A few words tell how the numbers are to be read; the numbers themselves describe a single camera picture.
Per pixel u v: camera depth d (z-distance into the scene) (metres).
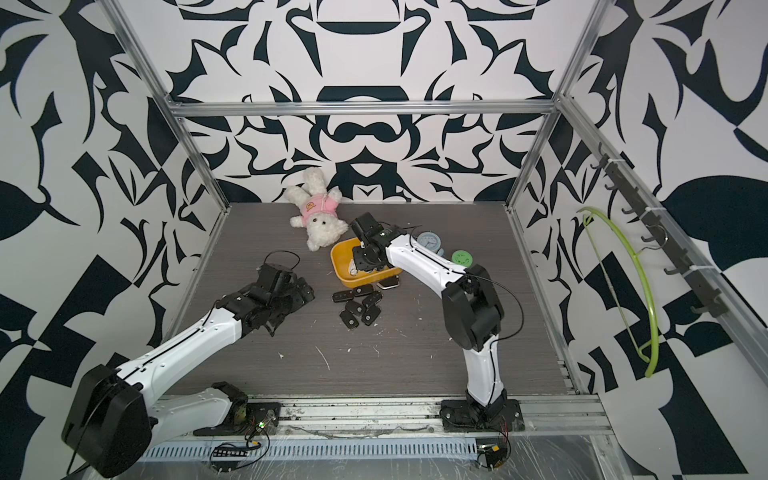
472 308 0.50
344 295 0.94
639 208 0.61
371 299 0.94
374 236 0.67
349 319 0.89
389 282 0.96
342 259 1.03
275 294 0.65
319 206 1.08
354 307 0.92
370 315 0.90
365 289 0.96
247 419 0.72
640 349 0.61
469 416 0.67
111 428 0.39
